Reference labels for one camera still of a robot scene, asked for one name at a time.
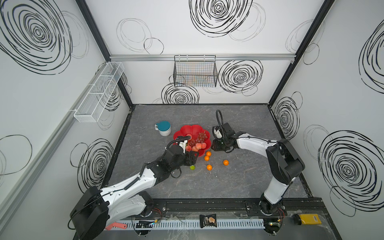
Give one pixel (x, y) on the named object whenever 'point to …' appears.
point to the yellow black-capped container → (306, 219)
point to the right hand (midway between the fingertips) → (211, 147)
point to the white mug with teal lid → (164, 128)
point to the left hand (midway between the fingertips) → (196, 153)
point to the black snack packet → (209, 220)
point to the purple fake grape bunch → (202, 137)
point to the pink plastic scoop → (116, 224)
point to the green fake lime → (192, 167)
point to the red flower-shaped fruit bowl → (194, 130)
